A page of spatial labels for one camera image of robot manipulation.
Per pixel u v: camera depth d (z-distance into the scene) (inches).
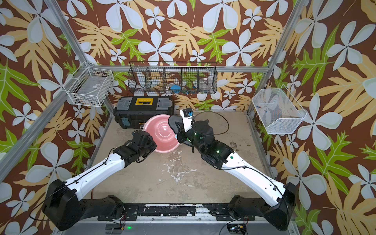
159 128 37.7
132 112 37.8
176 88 37.5
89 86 33.9
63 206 15.6
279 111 33.0
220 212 29.0
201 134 18.4
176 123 26.0
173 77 38.4
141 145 24.8
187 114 21.0
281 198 15.2
